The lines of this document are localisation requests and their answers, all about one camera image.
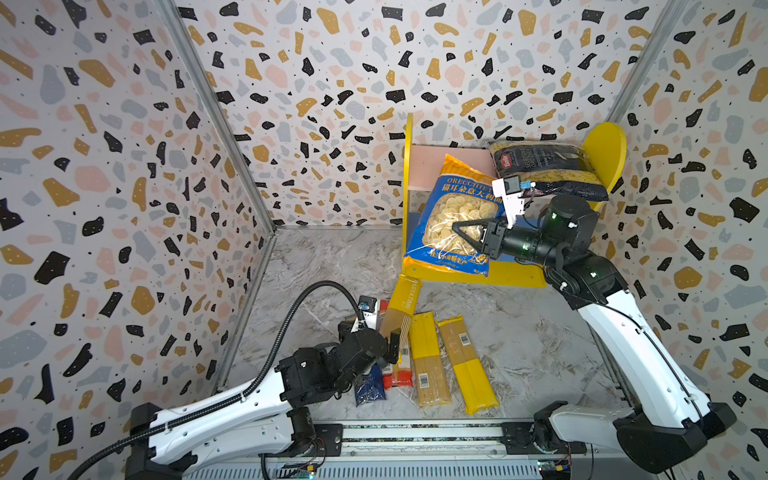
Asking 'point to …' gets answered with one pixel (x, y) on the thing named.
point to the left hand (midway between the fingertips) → (386, 325)
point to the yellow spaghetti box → (405, 295)
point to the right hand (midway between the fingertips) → (454, 222)
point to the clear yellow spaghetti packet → (429, 380)
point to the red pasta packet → (405, 374)
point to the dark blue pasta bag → (370, 388)
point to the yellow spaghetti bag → (475, 387)
